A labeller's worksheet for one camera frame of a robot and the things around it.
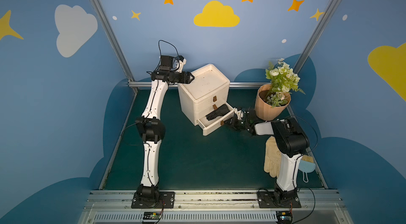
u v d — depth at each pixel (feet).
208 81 3.08
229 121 3.16
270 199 2.44
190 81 2.81
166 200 2.46
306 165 2.87
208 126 3.06
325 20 2.71
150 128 2.01
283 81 2.81
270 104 2.98
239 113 3.07
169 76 2.28
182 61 2.75
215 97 2.97
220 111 3.34
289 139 1.80
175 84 2.76
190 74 2.77
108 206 3.65
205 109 3.01
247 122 2.77
